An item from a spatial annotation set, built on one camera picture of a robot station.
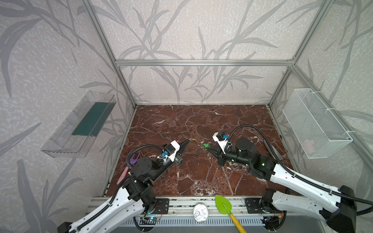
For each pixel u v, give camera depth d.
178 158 0.53
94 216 0.44
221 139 0.58
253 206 0.73
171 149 0.47
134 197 0.48
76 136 0.64
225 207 0.72
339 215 0.39
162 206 0.74
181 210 0.73
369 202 0.39
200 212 0.68
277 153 0.88
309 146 0.73
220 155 0.59
